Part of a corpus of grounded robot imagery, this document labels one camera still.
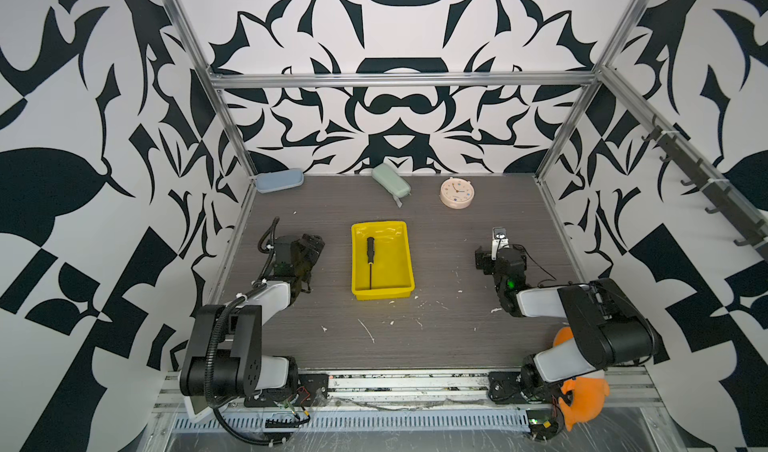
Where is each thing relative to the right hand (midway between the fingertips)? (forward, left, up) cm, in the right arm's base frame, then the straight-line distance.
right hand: (502, 243), depth 93 cm
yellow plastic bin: (-3, +37, -5) cm, 38 cm away
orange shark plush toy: (-39, -11, -2) cm, 41 cm away
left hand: (0, +57, +3) cm, 57 cm away
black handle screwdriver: (-1, +41, -4) cm, 41 cm away
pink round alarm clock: (+24, +10, -4) cm, 27 cm away
